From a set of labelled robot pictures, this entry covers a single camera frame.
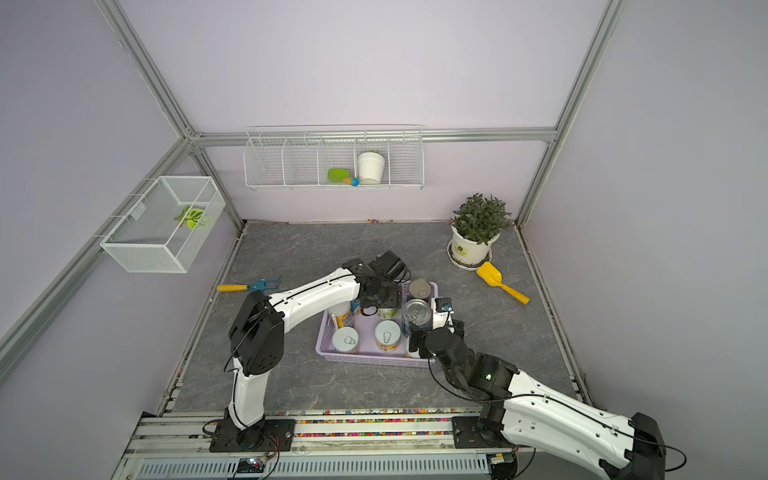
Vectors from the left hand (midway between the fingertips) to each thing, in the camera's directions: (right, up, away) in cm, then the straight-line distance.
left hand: (390, 303), depth 88 cm
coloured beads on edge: (-5, -29, -11) cm, 31 cm away
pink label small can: (-13, -10, -4) cm, 16 cm away
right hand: (+9, -3, -11) cm, 15 cm away
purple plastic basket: (-7, -14, -1) cm, 16 cm away
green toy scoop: (-17, +41, +11) cm, 46 cm away
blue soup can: (+8, -2, -3) cm, 9 cm away
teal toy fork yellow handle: (-47, +3, +14) cm, 49 cm away
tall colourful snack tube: (-13, -3, -6) cm, 14 cm away
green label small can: (-1, -3, -1) cm, 3 cm away
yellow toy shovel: (+36, +6, +15) cm, 40 cm away
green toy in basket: (-54, +24, -7) cm, 60 cm away
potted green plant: (+27, +24, +7) cm, 37 cm away
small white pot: (-6, +42, +5) cm, 43 cm away
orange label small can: (-1, -9, -3) cm, 9 cm away
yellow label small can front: (+7, -14, -6) cm, 16 cm away
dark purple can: (+9, +4, +1) cm, 10 cm away
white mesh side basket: (-63, +22, -5) cm, 66 cm away
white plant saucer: (+27, +10, +18) cm, 34 cm away
